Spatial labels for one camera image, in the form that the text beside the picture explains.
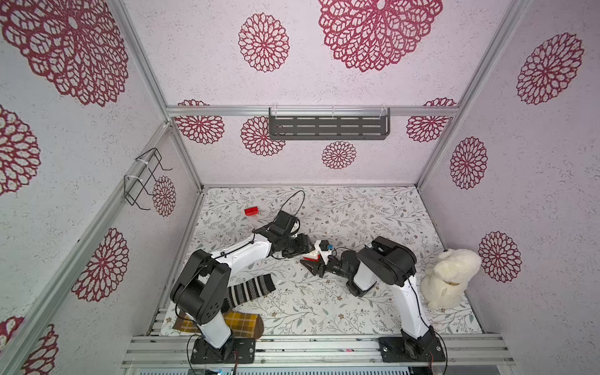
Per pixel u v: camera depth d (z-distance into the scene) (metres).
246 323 0.80
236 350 0.73
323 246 0.81
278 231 0.71
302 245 0.78
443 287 0.77
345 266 0.78
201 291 0.46
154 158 0.84
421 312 0.62
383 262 0.57
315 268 0.84
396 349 0.74
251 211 1.11
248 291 0.86
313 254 0.85
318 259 0.85
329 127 0.91
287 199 1.14
